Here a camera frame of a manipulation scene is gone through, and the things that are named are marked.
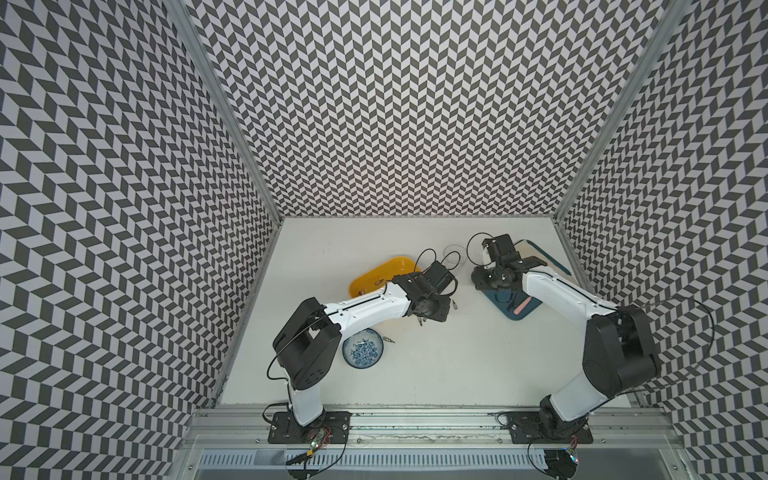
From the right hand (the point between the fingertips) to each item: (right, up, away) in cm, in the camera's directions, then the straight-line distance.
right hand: (480, 283), depth 91 cm
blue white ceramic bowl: (-35, -18, -6) cm, 40 cm away
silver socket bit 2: (-28, -16, -3) cm, 33 cm away
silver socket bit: (-7, -8, +5) cm, 12 cm away
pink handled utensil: (+13, -7, +1) cm, 15 cm away
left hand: (-13, -8, -6) cm, 17 cm away
